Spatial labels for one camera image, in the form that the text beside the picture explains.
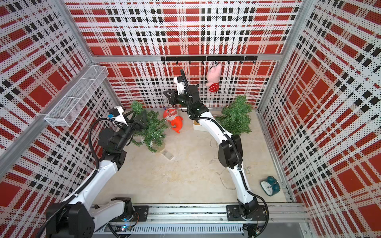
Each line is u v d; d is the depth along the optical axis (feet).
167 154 3.16
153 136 2.64
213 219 2.40
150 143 2.63
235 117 2.68
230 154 1.87
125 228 2.27
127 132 2.10
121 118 2.01
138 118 2.13
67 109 2.32
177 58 2.90
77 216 1.27
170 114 3.54
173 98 2.41
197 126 3.49
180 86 2.40
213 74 3.06
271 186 2.47
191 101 2.20
